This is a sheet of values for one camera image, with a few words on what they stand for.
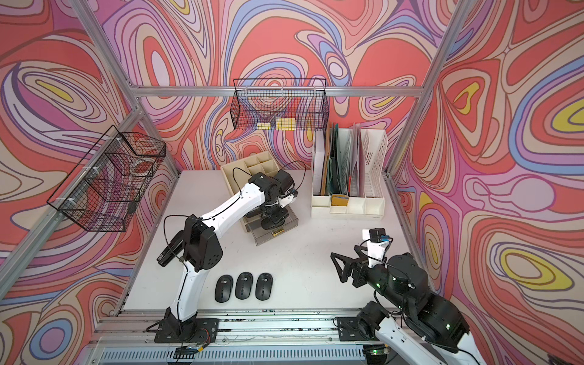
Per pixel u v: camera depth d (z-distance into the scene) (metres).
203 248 0.53
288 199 0.84
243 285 0.80
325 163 0.93
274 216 0.78
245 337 0.73
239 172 0.84
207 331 0.72
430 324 0.41
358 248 0.64
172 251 0.92
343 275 0.53
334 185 0.94
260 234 0.82
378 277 0.52
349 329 0.73
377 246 0.52
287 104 0.96
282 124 0.91
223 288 0.81
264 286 0.80
